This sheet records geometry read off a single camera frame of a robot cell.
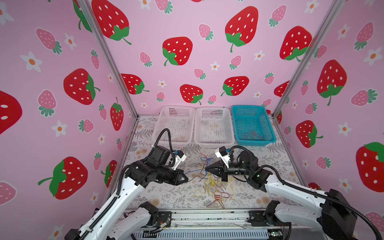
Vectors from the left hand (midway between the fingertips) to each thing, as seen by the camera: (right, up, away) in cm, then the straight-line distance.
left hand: (188, 179), depth 67 cm
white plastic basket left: (-9, +29, +50) cm, 58 cm away
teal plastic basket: (+47, +25, +48) cm, 72 cm away
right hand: (+8, +4, +1) cm, 9 cm away
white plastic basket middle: (+17, +25, +47) cm, 56 cm away
